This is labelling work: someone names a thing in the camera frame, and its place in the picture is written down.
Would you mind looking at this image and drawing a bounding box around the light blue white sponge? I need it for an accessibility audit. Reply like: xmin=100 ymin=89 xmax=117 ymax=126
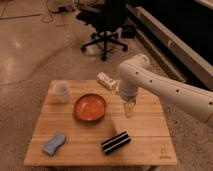
xmin=42 ymin=133 xmax=66 ymax=156

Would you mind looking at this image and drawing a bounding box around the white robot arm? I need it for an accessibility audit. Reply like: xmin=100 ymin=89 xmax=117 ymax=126
xmin=117 ymin=54 xmax=213 ymax=128

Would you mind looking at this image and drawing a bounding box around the orange ceramic bowl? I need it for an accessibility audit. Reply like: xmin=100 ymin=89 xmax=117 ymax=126
xmin=74 ymin=94 xmax=107 ymax=122

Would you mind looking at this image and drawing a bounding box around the black striped eraser block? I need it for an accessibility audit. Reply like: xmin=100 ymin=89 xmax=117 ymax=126
xmin=101 ymin=131 xmax=131 ymax=155

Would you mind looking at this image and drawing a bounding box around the wooden table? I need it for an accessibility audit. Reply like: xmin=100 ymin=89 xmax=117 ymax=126
xmin=24 ymin=80 xmax=177 ymax=166

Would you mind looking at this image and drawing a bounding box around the black office chair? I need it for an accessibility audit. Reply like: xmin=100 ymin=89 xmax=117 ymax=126
xmin=76 ymin=0 xmax=128 ymax=61

